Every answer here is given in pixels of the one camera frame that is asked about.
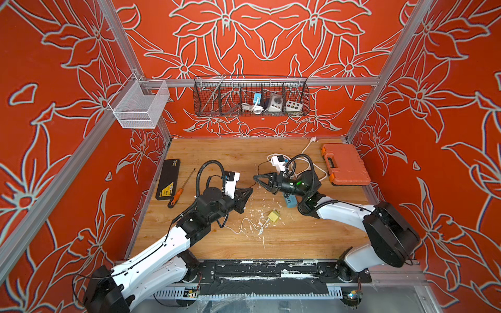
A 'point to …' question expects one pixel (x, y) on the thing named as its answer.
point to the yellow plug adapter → (273, 216)
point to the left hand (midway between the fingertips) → (252, 189)
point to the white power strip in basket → (276, 102)
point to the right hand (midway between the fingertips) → (252, 182)
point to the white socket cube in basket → (293, 106)
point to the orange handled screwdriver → (175, 198)
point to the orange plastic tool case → (344, 164)
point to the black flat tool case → (167, 182)
